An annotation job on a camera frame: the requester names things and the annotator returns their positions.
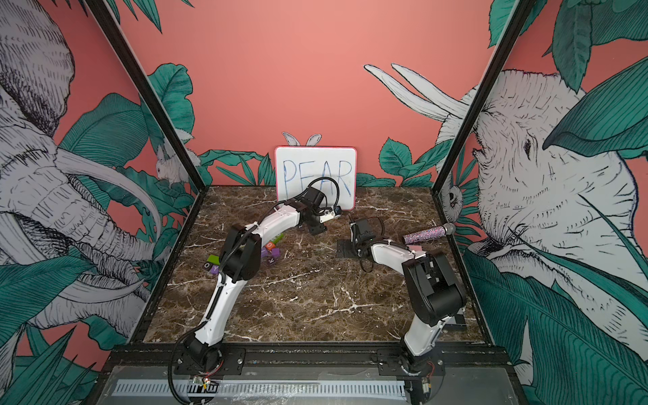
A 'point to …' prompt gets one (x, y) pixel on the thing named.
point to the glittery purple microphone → (448, 229)
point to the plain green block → (213, 259)
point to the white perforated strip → (262, 388)
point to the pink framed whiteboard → (331, 170)
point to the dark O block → (207, 266)
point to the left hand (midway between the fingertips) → (323, 217)
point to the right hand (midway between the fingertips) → (346, 244)
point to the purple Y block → (214, 269)
